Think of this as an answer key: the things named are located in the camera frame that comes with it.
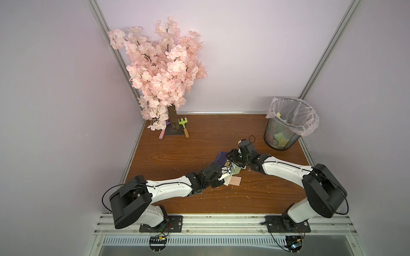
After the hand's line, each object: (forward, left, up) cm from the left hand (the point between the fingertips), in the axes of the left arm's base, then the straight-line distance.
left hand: (222, 169), depth 83 cm
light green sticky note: (0, -8, -2) cm, 8 cm away
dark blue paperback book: (+10, 0, -7) cm, 12 cm away
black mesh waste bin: (+19, -34, +5) cm, 40 cm away
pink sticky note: (-4, -7, -6) cm, 10 cm away
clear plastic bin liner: (+29, -46, +12) cm, 56 cm away
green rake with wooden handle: (+39, +27, -6) cm, 48 cm away
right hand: (+10, -4, +2) cm, 11 cm away
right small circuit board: (-31, -32, -10) cm, 45 cm away
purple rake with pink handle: (+30, +40, -6) cm, 51 cm away
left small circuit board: (-32, +31, -11) cm, 46 cm away
